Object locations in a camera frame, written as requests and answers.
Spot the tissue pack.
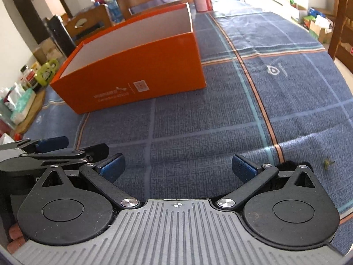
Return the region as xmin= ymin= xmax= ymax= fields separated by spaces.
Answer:
xmin=10 ymin=89 xmax=36 ymax=125

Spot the medicine bottle white label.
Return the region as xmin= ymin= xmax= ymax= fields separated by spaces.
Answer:
xmin=20 ymin=65 xmax=41 ymax=93

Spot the green panda mug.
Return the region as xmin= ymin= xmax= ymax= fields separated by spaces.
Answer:
xmin=35 ymin=59 xmax=59 ymax=87

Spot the orange cardboard box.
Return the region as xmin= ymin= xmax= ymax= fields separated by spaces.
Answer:
xmin=50 ymin=3 xmax=207 ymax=114

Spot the blue plaid tablecloth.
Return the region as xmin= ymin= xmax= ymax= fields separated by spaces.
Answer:
xmin=23 ymin=0 xmax=353 ymax=256

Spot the wooden chair left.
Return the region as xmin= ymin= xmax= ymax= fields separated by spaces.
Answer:
xmin=65 ymin=4 xmax=113 ymax=45

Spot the wooden chair near shelf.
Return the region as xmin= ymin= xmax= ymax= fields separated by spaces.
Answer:
xmin=328 ymin=0 xmax=353 ymax=72

